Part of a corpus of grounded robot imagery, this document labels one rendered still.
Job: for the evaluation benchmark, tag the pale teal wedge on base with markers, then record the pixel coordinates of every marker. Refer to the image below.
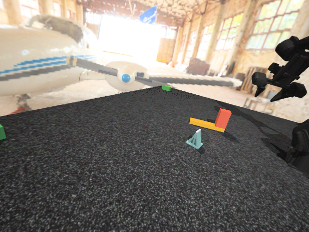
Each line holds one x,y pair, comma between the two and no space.
195,141

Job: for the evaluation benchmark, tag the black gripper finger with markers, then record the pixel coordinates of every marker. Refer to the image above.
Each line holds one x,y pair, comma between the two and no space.
259,90
281,95

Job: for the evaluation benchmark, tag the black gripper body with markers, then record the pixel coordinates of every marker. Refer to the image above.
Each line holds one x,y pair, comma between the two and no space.
284,79

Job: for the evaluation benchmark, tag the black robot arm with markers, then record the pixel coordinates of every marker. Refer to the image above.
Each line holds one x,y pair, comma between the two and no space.
293,51

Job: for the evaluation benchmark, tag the green rectangular block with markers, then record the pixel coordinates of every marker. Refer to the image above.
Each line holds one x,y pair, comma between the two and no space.
167,88
2,133

